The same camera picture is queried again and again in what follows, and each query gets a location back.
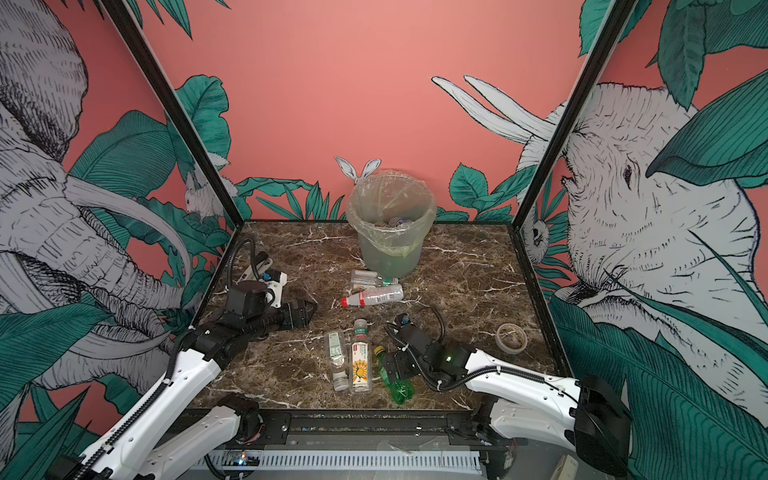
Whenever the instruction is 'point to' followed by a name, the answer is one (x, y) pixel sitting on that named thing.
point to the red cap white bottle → (382, 294)
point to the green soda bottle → (401, 390)
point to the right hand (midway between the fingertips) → (393, 357)
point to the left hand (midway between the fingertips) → (303, 303)
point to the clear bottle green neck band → (363, 278)
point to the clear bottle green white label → (335, 354)
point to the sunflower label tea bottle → (361, 358)
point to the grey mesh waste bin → (376, 257)
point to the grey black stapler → (262, 263)
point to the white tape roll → (511, 338)
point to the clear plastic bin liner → (395, 208)
